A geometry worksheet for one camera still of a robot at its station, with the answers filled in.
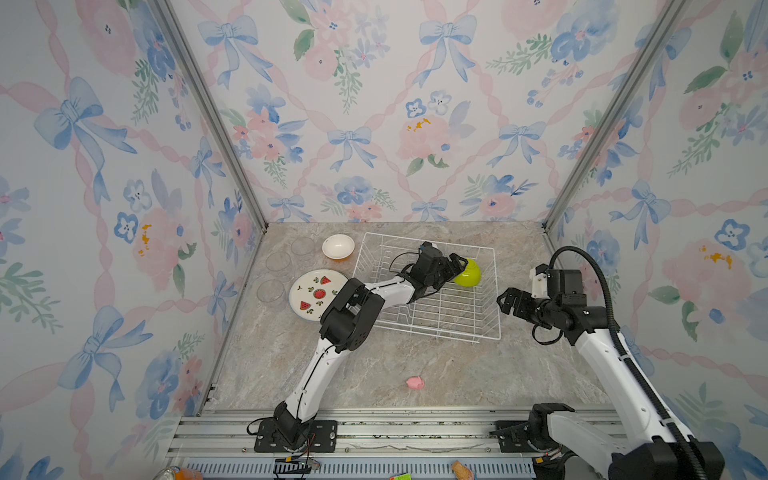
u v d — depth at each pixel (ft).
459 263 2.95
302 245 3.65
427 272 2.66
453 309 3.18
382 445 2.42
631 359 1.52
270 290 3.22
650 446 1.27
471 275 3.20
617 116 2.83
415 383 2.66
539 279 2.40
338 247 3.60
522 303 2.31
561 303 1.96
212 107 2.81
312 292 3.20
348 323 1.99
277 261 3.51
